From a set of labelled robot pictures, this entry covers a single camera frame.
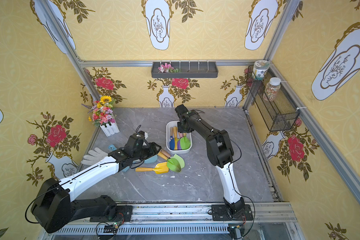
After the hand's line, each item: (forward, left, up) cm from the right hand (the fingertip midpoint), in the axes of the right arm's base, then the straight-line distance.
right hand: (188, 127), depth 101 cm
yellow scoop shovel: (-27, +16, -5) cm, 32 cm away
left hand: (-20, +19, +6) cm, 28 cm away
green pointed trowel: (-10, +2, -3) cm, 11 cm away
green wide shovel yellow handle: (-25, +9, -5) cm, 27 cm away
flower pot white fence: (0, +55, +11) cm, 56 cm away
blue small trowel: (-12, +10, -2) cm, 16 cm away
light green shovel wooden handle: (-20, +7, -5) cm, 21 cm away
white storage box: (+4, +10, -2) cm, 11 cm away
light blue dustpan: (-16, +48, -2) cm, 51 cm away
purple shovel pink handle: (-12, +6, -4) cm, 14 cm away
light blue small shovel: (-28, +18, +8) cm, 35 cm away
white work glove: (-22, +59, -5) cm, 63 cm away
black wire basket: (0, -50, +20) cm, 54 cm away
